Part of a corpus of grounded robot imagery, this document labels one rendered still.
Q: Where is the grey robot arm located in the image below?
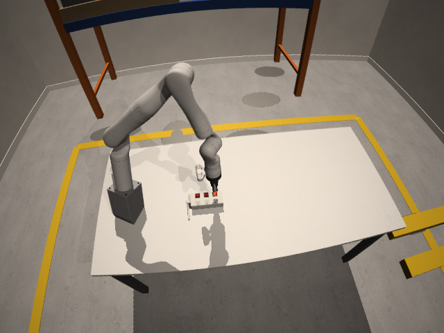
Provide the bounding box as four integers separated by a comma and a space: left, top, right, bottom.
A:
103, 62, 222, 191

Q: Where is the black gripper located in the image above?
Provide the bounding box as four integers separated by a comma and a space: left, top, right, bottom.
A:
206, 175, 221, 191

